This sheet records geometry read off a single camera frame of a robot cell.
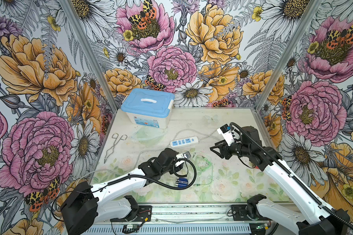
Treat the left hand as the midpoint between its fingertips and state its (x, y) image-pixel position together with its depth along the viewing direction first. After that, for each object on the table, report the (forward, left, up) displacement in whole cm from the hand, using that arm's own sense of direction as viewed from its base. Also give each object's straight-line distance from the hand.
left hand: (176, 159), depth 82 cm
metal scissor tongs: (+12, +43, -10) cm, 46 cm away
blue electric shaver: (-10, -3, -7) cm, 12 cm away
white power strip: (+17, -5, -8) cm, 19 cm away
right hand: (-1, -19, +11) cm, 22 cm away
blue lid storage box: (+35, +19, +7) cm, 40 cm away
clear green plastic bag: (+24, +20, -11) cm, 33 cm away
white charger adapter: (-5, -4, +14) cm, 15 cm away
